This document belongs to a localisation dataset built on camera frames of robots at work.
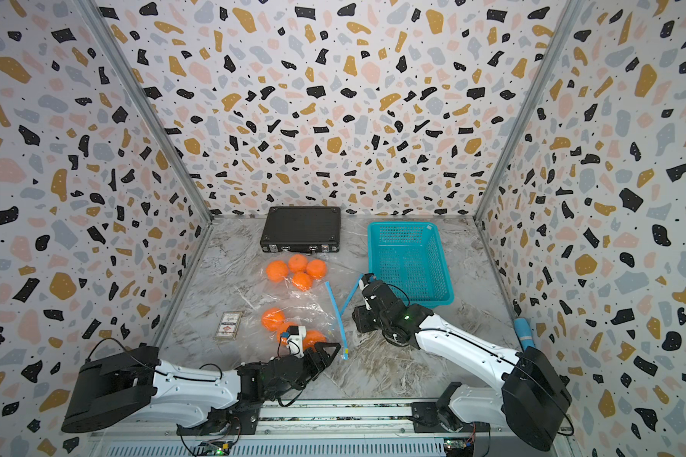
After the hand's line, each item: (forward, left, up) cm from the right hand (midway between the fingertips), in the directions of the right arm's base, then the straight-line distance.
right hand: (358, 314), depth 82 cm
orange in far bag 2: (+22, +22, -5) cm, 32 cm away
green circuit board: (-32, +35, -10) cm, 48 cm away
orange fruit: (0, +26, -4) cm, 26 cm away
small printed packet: (0, +41, -9) cm, 42 cm away
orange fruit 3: (-6, +13, -3) cm, 15 cm away
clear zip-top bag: (+16, +8, -10) cm, 20 cm away
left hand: (-11, +4, -2) cm, 12 cm away
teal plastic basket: (+30, -18, -12) cm, 37 cm away
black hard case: (+41, +23, -8) cm, 47 cm away
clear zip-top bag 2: (+3, +19, -9) cm, 21 cm away
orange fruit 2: (-3, +22, -4) cm, 23 cm away
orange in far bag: (+18, +29, -4) cm, 35 cm away
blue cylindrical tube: (+1, -52, -13) cm, 54 cm away
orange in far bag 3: (+21, +16, -7) cm, 27 cm away
